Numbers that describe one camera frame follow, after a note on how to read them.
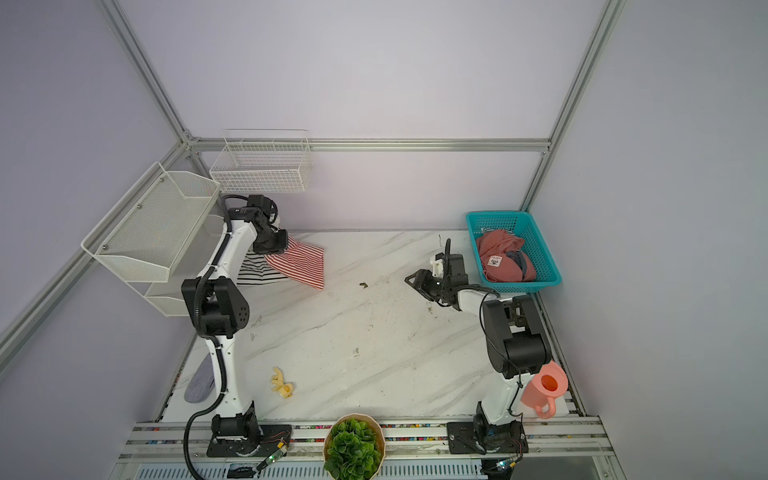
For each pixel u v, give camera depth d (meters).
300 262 1.00
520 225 1.11
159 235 0.78
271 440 0.73
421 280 0.87
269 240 0.84
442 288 0.80
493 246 1.07
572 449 0.73
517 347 0.49
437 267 0.91
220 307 0.58
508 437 0.68
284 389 0.79
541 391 0.71
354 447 0.63
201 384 0.80
